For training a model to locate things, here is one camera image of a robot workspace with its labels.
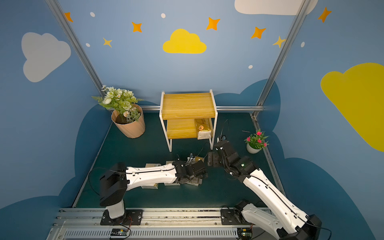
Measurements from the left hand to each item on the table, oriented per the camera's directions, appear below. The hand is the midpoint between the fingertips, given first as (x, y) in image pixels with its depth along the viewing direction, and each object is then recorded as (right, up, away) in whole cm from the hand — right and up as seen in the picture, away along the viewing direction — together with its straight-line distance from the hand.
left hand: (195, 173), depth 82 cm
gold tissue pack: (+1, -1, -10) cm, 10 cm away
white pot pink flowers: (+37, +17, +8) cm, 42 cm away
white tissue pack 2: (-12, -6, +2) cm, 14 cm away
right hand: (+13, +12, -5) cm, 18 cm away
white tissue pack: (-22, -7, -1) cm, 23 cm away
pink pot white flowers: (-44, +34, +13) cm, 57 cm away
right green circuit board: (+25, -27, -9) cm, 37 cm away
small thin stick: (+39, +23, +28) cm, 53 cm away
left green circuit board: (-37, -25, -10) cm, 46 cm away
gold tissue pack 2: (+5, +26, 0) cm, 26 cm away
